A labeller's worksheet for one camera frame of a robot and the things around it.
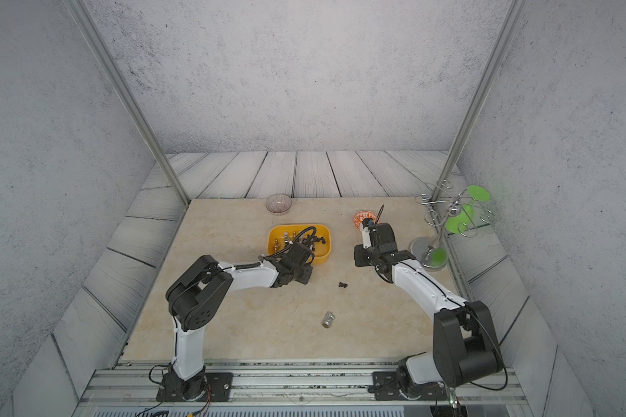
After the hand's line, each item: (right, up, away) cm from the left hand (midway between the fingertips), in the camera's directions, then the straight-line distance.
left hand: (310, 270), depth 98 cm
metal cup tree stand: (+45, +22, -18) cm, 53 cm away
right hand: (+18, +9, -9) cm, 22 cm away
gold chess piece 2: (-7, +13, +7) cm, 16 cm away
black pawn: (+5, +10, +7) cm, 13 cm away
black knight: (+12, -4, -4) cm, 14 cm away
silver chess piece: (-10, +12, +8) cm, 17 cm away
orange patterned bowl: (+20, +20, +13) cm, 31 cm away
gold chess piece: (-13, +8, +6) cm, 17 cm away
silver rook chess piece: (+7, -13, -12) cm, 19 cm away
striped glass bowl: (-15, +26, +20) cm, 36 cm away
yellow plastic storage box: (-13, +12, +9) cm, 19 cm away
